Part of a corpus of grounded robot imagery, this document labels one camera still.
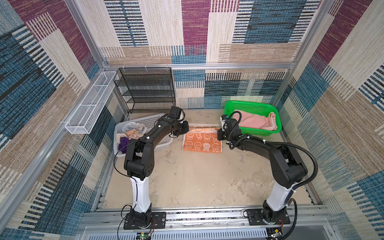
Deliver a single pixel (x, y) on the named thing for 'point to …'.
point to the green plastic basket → (261, 109)
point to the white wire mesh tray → (85, 115)
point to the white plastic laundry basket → (164, 140)
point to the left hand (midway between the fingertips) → (188, 127)
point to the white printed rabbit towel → (132, 130)
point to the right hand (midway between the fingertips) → (220, 131)
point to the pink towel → (256, 120)
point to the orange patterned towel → (202, 138)
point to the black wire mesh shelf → (147, 89)
